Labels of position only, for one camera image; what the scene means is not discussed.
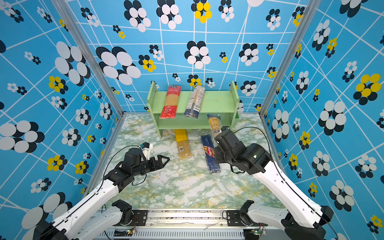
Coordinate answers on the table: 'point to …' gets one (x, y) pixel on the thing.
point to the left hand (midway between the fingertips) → (165, 160)
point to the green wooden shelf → (225, 103)
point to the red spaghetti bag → (171, 102)
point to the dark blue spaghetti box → (209, 152)
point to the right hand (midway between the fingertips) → (219, 151)
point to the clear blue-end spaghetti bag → (214, 122)
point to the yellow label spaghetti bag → (181, 139)
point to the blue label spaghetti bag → (194, 102)
